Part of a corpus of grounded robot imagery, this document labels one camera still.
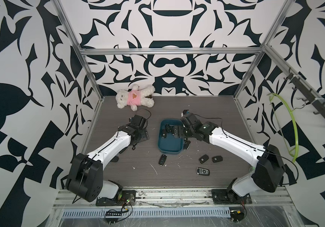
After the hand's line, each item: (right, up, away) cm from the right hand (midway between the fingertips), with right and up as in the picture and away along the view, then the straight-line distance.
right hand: (179, 128), depth 84 cm
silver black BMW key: (+13, -24, -2) cm, 28 cm away
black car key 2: (+15, -19, +3) cm, 24 cm away
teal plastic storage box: (-5, -11, +8) cm, 15 cm away
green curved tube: (+51, -10, -19) cm, 55 cm away
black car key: (-6, -1, +17) cm, 18 cm away
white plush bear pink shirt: (-30, +20, +24) cm, 44 cm away
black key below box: (-10, -19, +3) cm, 21 cm away
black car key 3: (+23, -19, +3) cm, 30 cm away
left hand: (-23, -4, +4) cm, 24 cm away
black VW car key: (-9, -5, +13) cm, 17 cm away
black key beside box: (+6, -12, +8) cm, 15 cm away
